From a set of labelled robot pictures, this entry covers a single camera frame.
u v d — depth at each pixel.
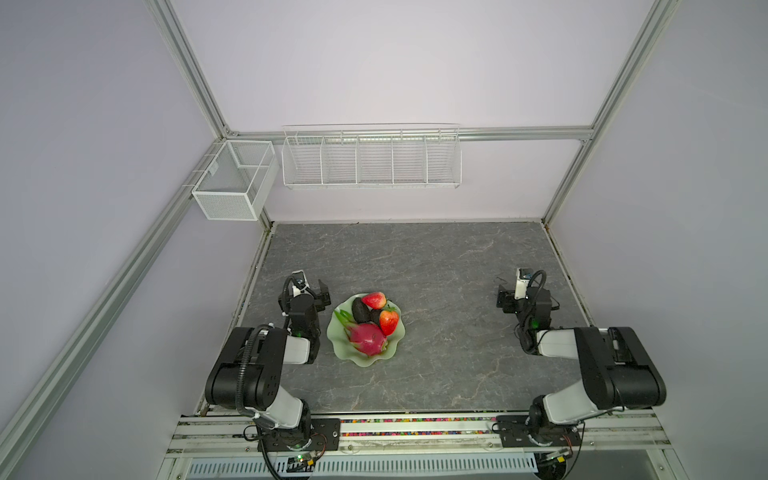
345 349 0.86
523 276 0.82
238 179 1.02
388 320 0.85
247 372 0.43
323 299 0.89
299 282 0.77
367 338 0.82
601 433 0.75
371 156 0.99
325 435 0.74
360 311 0.89
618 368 0.46
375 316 0.87
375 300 0.88
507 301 0.87
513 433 0.74
